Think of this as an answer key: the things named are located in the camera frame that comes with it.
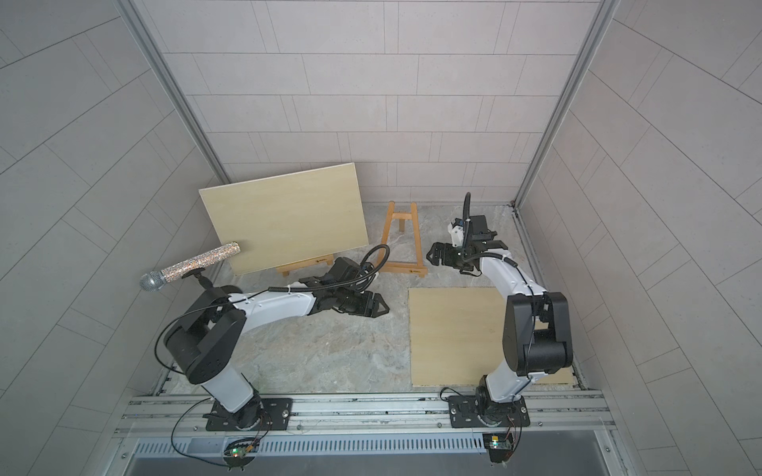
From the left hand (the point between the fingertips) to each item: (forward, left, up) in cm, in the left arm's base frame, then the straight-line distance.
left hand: (386, 308), depth 85 cm
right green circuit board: (-32, -27, -4) cm, 42 cm away
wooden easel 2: (+13, -9, +1) cm, 16 cm away
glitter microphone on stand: (-3, +54, +19) cm, 57 cm away
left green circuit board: (-33, +31, 0) cm, 45 cm away
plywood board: (+20, +29, +16) cm, 39 cm away
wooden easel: (+14, +32, -1) cm, 35 cm away
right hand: (+16, -17, +6) cm, 24 cm away
